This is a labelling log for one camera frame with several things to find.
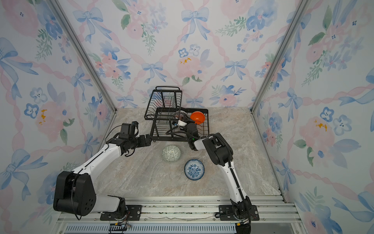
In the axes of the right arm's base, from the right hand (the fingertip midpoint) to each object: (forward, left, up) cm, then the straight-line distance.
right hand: (186, 114), depth 102 cm
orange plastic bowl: (+1, -9, -5) cm, 10 cm away
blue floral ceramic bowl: (-37, -5, -9) cm, 38 cm away
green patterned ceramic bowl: (-25, +10, -11) cm, 29 cm away
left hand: (-21, +24, 0) cm, 32 cm away
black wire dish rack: (-14, +9, +8) cm, 18 cm away
